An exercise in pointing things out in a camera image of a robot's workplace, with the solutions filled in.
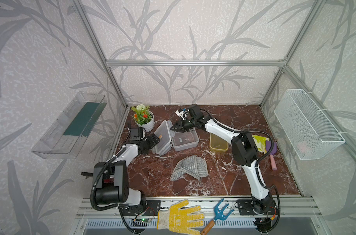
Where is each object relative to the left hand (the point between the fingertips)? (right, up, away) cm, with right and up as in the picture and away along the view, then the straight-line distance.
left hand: (156, 142), depth 92 cm
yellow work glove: (+15, -34, -22) cm, 43 cm away
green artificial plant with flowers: (-10, +17, +2) cm, 19 cm away
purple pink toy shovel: (+74, -3, +5) cm, 74 cm away
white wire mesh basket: (+74, +9, -28) cm, 79 cm away
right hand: (+10, +8, -4) cm, 13 cm away
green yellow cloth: (+69, -2, +5) cm, 69 cm away
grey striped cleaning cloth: (+25, -12, -9) cm, 30 cm away
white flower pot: (-7, +9, +7) cm, 13 cm away
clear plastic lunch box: (+17, 0, +8) cm, 19 cm away
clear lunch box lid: (+6, +4, -1) cm, 8 cm away
